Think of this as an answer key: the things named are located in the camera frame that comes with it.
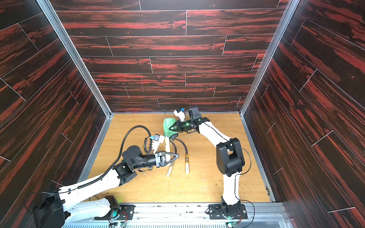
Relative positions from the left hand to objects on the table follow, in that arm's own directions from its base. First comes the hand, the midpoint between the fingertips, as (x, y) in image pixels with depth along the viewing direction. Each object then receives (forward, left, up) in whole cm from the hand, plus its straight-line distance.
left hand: (177, 159), depth 62 cm
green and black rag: (+25, +7, -4) cm, 27 cm away
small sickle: (+4, +4, +2) cm, 6 cm away
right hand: (+28, +5, -12) cm, 30 cm away
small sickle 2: (+10, -5, -28) cm, 30 cm away
